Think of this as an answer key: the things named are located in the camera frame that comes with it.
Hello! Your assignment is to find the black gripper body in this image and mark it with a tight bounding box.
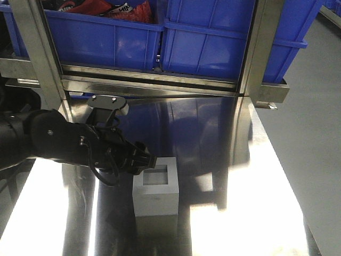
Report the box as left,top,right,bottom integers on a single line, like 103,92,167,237
103,132,150,174

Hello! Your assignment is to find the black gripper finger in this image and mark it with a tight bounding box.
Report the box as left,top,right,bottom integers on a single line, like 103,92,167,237
132,164,149,175
142,153,158,169

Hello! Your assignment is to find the grey block with square hole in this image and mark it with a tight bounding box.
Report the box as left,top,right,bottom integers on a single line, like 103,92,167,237
132,157,180,217

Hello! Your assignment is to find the blue plastic bin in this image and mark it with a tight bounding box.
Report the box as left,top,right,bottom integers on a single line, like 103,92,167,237
0,0,30,61
161,0,324,83
42,0,165,70

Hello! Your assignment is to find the steel rack on castors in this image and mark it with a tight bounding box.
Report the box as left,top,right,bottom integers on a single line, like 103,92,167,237
0,0,291,110

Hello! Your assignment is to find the red mesh pouch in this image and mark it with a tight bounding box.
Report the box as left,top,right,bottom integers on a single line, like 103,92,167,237
127,1,155,24

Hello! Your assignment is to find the red and black shoe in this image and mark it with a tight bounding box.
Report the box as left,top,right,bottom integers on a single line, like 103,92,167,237
57,0,134,17

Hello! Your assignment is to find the steel table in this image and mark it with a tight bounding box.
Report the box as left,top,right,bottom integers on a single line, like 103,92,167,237
318,4,341,29

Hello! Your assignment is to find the black cable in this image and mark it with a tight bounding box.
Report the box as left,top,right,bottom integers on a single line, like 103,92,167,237
89,149,121,187

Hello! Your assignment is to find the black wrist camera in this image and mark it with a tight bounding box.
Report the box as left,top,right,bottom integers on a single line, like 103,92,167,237
87,94,130,126

